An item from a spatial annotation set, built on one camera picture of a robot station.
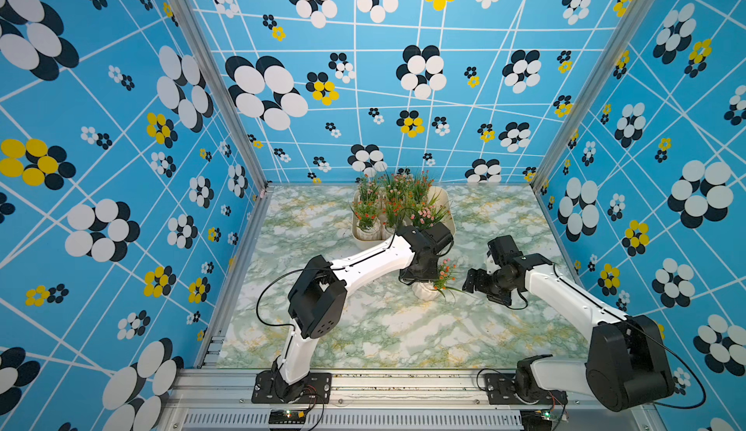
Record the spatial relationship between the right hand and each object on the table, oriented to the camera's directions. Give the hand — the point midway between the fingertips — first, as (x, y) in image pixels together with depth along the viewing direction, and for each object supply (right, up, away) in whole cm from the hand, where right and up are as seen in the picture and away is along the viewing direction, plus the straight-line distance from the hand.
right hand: (479, 290), depth 86 cm
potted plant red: (-34, +18, +13) cm, 41 cm away
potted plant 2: (-25, +32, +13) cm, 43 cm away
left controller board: (-53, -28, -14) cm, 62 cm away
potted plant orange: (-16, +32, +15) cm, 39 cm away
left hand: (-15, +4, -2) cm, 15 cm away
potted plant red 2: (-25, +23, +7) cm, 35 cm away
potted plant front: (-15, +1, -4) cm, 16 cm away
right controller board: (+8, -27, -17) cm, 33 cm away
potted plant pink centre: (-14, +23, +4) cm, 27 cm away
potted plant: (-34, +31, +13) cm, 48 cm away
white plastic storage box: (-19, +25, +10) cm, 33 cm away
